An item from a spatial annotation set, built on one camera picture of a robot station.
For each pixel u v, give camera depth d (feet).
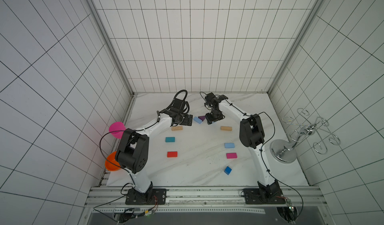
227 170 2.61
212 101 2.55
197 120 3.36
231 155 2.81
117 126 2.71
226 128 3.20
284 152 2.84
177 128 3.20
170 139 3.06
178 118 2.32
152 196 2.33
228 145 2.97
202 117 3.38
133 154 1.53
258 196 2.33
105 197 2.43
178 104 2.38
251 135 2.00
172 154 2.86
